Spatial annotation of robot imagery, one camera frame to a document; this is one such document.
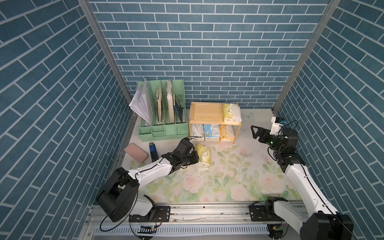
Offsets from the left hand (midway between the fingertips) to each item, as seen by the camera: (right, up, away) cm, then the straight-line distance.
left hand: (203, 158), depth 85 cm
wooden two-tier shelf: (+5, +26, +6) cm, 27 cm away
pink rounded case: (-43, +1, +10) cm, 44 cm away
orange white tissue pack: (+16, +14, +14) cm, 26 cm away
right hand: (+30, +18, -6) cm, 35 cm away
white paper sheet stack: (-37, +33, +3) cm, 50 cm away
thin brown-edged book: (-29, +33, +14) cm, 47 cm away
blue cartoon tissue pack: (+6, +14, +12) cm, 19 cm away
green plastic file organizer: (-24, +24, +20) cm, 39 cm away
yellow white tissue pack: (+1, +2, +5) cm, 5 cm away
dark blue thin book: (-18, +31, +26) cm, 44 cm away
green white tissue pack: (+16, +26, -1) cm, 31 cm away
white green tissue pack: (-3, +16, +12) cm, 20 cm away
